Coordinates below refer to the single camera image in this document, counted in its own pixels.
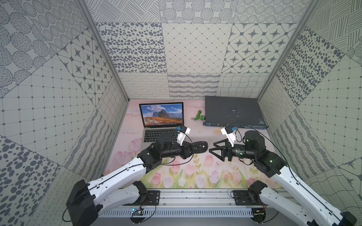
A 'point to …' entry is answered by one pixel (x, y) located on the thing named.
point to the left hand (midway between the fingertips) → (197, 142)
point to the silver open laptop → (157, 118)
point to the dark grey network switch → (244, 113)
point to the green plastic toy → (199, 117)
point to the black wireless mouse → (200, 147)
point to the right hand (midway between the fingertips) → (212, 149)
